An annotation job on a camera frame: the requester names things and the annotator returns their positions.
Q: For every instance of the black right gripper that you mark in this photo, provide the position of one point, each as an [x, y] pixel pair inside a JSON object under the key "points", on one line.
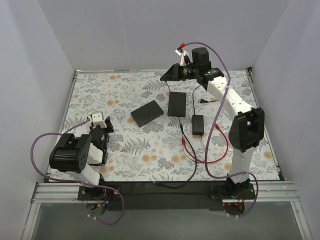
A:
{"points": [[175, 72]]}

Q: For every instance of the black rectangular box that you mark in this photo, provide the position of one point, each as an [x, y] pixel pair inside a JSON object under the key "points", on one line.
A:
{"points": [[177, 104]]}

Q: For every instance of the black network switch with ports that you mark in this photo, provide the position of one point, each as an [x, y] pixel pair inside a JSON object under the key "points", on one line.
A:
{"points": [[147, 113]]}

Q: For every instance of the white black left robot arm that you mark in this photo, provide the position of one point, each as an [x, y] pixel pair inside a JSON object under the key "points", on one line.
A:
{"points": [[76, 155]]}

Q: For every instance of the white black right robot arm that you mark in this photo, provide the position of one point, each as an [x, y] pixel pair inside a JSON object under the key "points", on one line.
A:
{"points": [[247, 128]]}

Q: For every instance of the black power adapter brick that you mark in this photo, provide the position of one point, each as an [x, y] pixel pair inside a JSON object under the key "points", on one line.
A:
{"points": [[197, 125]]}

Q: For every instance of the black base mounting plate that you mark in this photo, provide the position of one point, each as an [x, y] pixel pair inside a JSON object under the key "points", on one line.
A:
{"points": [[145, 195]]}

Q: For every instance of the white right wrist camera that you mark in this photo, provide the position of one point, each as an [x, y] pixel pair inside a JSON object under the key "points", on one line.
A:
{"points": [[184, 56]]}

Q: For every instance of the aluminium frame rail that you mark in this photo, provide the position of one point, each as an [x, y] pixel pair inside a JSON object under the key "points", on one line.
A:
{"points": [[269, 191]]}

